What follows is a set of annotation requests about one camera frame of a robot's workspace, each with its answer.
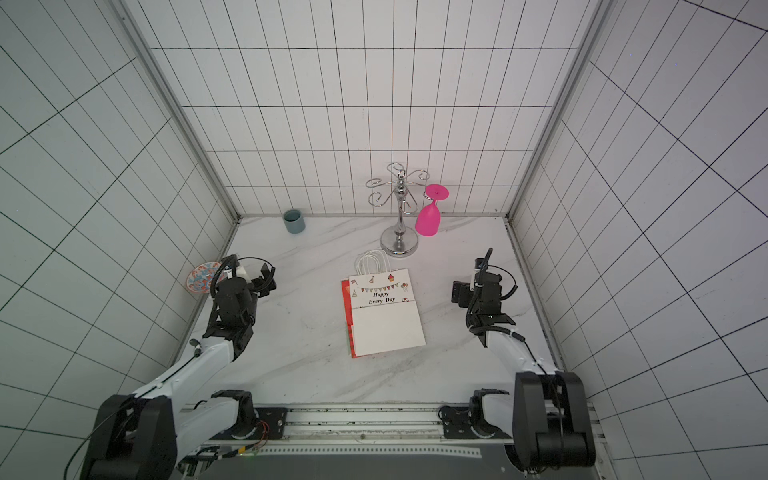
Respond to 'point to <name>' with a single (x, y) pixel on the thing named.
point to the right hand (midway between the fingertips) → (476, 278)
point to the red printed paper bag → (345, 287)
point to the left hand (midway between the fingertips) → (253, 272)
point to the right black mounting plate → (468, 423)
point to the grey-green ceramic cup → (294, 221)
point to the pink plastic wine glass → (428, 219)
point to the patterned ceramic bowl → (199, 277)
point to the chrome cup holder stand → (398, 242)
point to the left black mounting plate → (270, 424)
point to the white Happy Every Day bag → (383, 311)
